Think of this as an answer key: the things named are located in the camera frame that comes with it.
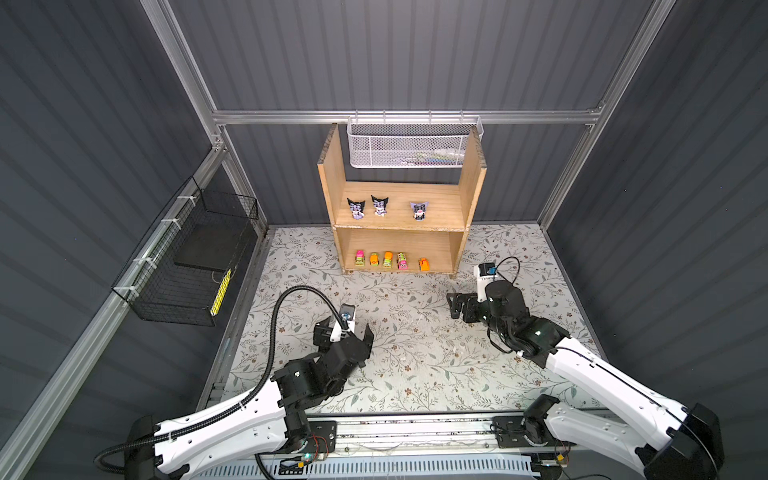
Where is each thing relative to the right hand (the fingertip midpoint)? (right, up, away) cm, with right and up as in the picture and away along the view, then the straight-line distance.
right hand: (465, 296), depth 79 cm
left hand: (-30, -7, -4) cm, 31 cm away
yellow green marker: (-59, +3, -10) cm, 60 cm away
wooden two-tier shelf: (-17, +19, +5) cm, 26 cm away
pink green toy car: (-30, +10, +21) cm, 38 cm away
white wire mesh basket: (-12, +58, +45) cm, 74 cm away
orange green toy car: (-25, +10, +20) cm, 34 cm away
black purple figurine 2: (-23, +25, +4) cm, 34 cm away
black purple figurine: (-29, +24, +2) cm, 38 cm away
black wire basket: (-72, +7, -7) cm, 72 cm away
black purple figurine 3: (-12, +23, +2) cm, 26 cm away
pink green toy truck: (-16, +9, +20) cm, 28 cm away
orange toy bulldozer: (-9, +8, +19) cm, 23 cm away
